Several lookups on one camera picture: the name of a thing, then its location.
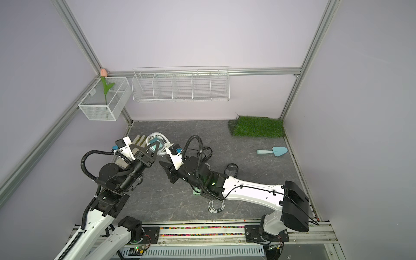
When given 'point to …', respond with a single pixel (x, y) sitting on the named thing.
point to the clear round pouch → (157, 137)
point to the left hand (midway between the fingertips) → (159, 144)
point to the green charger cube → (195, 193)
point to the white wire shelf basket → (181, 84)
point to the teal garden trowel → (278, 151)
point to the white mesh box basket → (97, 106)
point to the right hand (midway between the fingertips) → (163, 160)
